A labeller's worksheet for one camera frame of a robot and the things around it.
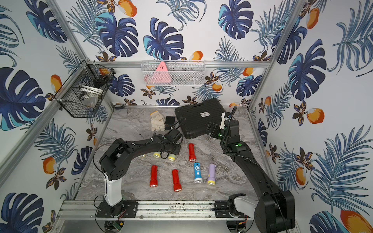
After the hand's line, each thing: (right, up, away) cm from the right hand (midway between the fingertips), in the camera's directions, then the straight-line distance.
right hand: (213, 125), depth 82 cm
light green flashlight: (-34, -19, +10) cm, 40 cm away
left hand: (-21, -15, +13) cm, 29 cm away
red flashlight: (-11, -20, +8) cm, 25 cm away
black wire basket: (-77, +18, +3) cm, 79 cm away
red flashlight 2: (-33, -32, 0) cm, 46 cm away
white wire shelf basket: (-23, +33, +10) cm, 42 cm away
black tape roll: (-71, +14, +39) cm, 83 cm away
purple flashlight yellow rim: (-33, -12, -22) cm, 41 cm away
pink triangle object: (-30, +31, +8) cm, 44 cm away
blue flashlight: (-9, -28, +3) cm, 29 cm away
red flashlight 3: (-20, -34, -3) cm, 39 cm away
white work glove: (-37, +2, +28) cm, 47 cm away
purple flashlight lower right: (-1, -31, -1) cm, 31 cm away
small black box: (-28, +2, +25) cm, 37 cm away
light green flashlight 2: (-24, -20, +7) cm, 32 cm away
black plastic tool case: (-7, +5, +25) cm, 26 cm away
